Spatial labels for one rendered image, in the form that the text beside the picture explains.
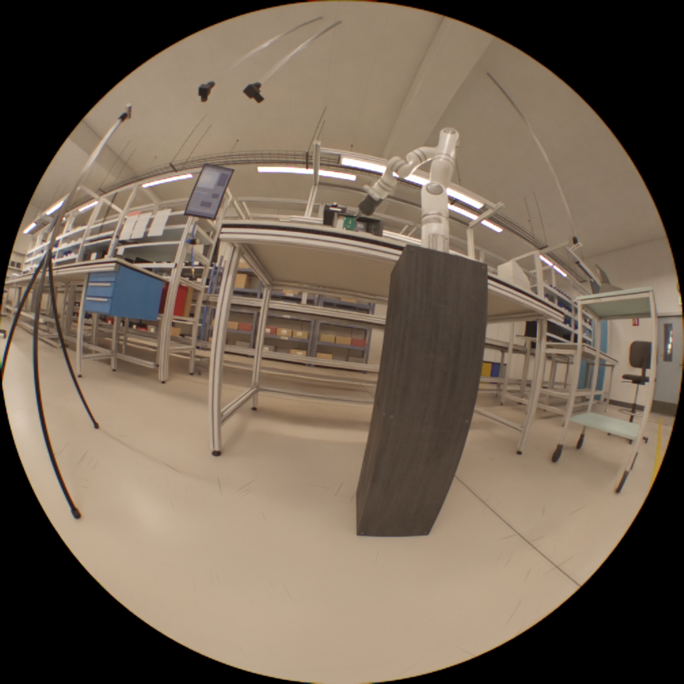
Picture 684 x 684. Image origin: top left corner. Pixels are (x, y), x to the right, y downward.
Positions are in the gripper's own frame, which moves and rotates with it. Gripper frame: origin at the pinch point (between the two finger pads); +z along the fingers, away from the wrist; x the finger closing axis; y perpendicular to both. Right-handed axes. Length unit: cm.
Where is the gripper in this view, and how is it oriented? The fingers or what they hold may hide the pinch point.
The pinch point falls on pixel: (354, 220)
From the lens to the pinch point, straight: 112.5
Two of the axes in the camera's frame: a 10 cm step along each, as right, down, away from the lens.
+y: 6.5, -5.1, 5.7
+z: -4.6, 3.3, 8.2
